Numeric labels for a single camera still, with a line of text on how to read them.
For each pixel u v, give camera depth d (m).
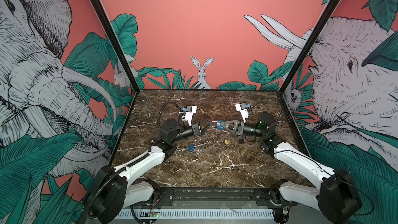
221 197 0.76
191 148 0.90
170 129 0.57
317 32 0.86
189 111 0.66
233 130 0.66
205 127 0.69
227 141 0.94
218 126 0.69
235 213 0.70
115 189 0.40
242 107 0.66
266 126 0.58
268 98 1.18
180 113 0.66
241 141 0.93
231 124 0.66
